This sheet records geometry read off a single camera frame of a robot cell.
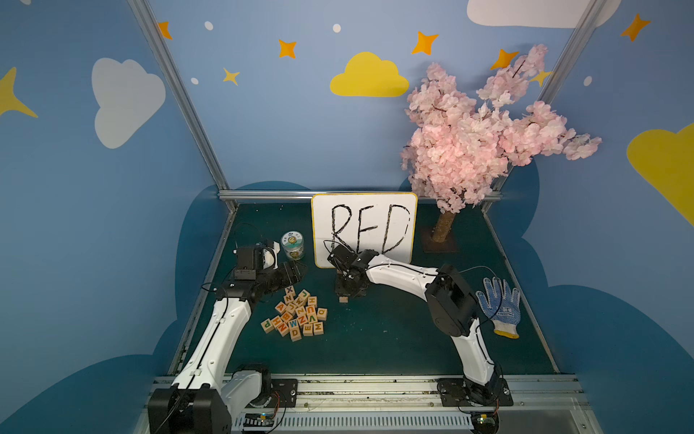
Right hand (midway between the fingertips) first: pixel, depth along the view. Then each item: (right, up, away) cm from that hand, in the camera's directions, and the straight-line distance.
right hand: (343, 290), depth 92 cm
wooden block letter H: (-21, -8, -7) cm, 24 cm away
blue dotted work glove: (+55, -6, -1) cm, 55 cm away
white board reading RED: (+13, +23, -3) cm, 27 cm away
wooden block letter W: (-16, -9, -8) cm, 20 cm away
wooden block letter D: (-15, -11, -10) cm, 21 cm away
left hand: (-14, +9, -11) cm, 19 cm away
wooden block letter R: (0, -3, -2) cm, 3 cm away
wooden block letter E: (-11, -10, -8) cm, 17 cm away
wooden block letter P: (-24, -9, -8) cm, 27 cm away
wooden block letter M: (-8, -10, -8) cm, 15 cm away
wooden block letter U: (-11, -6, -4) cm, 13 cm away
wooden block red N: (-19, -10, -8) cm, 23 cm away
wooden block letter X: (-19, 0, 0) cm, 19 cm away
